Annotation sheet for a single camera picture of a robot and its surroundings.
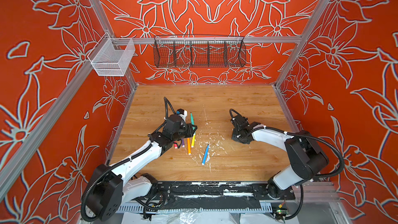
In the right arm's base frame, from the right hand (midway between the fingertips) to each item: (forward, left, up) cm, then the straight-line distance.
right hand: (235, 136), depth 92 cm
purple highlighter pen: (-5, +31, 0) cm, 32 cm away
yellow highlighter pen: (-4, +25, +1) cm, 25 cm away
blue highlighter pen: (-15, +19, 0) cm, 24 cm away
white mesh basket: (+29, +76, +34) cm, 88 cm away
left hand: (-2, +23, +14) cm, 27 cm away
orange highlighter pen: (-8, +27, +1) cm, 29 cm away
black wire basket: (+44, +22, +31) cm, 58 cm away
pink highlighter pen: (-15, +32, +20) cm, 41 cm away
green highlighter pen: (0, +25, +17) cm, 31 cm away
